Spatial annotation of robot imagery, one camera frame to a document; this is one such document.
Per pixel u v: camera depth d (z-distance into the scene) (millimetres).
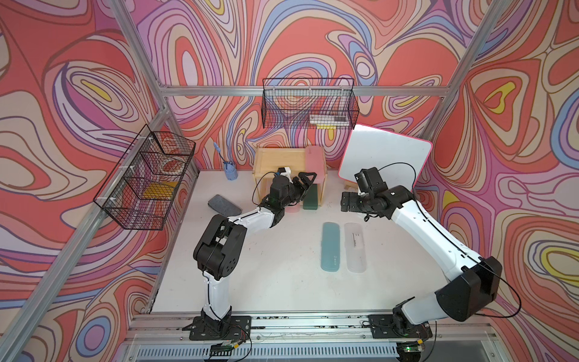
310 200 1017
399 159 981
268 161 964
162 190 717
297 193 800
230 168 1113
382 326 735
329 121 908
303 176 814
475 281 400
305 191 803
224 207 1019
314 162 954
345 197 734
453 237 461
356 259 888
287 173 851
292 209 1023
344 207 737
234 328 732
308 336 733
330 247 926
